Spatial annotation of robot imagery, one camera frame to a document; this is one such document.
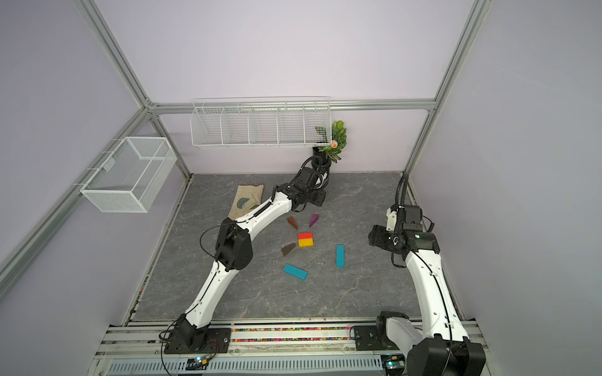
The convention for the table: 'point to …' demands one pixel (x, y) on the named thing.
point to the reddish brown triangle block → (291, 220)
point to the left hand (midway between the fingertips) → (325, 194)
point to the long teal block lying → (295, 271)
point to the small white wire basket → (128, 179)
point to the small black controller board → (196, 364)
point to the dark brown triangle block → (287, 248)
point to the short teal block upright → (340, 256)
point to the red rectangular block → (307, 235)
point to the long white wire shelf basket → (261, 121)
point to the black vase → (325, 160)
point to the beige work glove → (248, 197)
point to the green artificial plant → (338, 141)
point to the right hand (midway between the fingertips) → (379, 236)
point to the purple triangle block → (313, 219)
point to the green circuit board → (393, 363)
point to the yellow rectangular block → (307, 242)
